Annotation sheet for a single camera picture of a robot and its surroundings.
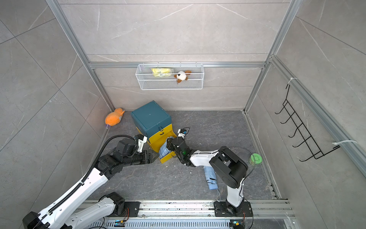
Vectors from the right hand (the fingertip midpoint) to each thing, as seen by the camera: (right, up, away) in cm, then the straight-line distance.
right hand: (169, 140), depth 90 cm
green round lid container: (+54, -11, -4) cm, 55 cm away
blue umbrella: (-3, -6, -2) cm, 7 cm away
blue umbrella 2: (+25, -20, -10) cm, 34 cm away
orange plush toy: (-45, +15, +15) cm, 49 cm away
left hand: (-5, -5, -17) cm, 18 cm away
